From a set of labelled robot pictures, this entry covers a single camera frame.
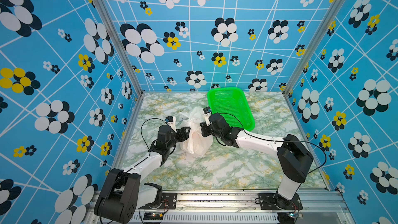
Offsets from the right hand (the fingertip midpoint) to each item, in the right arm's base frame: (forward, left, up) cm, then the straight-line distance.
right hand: (201, 124), depth 86 cm
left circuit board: (-41, +22, -16) cm, 50 cm away
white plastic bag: (-11, +2, -4) cm, 12 cm away
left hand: (-1, +8, -2) cm, 8 cm away
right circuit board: (-41, -42, -12) cm, 60 cm away
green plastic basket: (+28, -21, -13) cm, 37 cm away
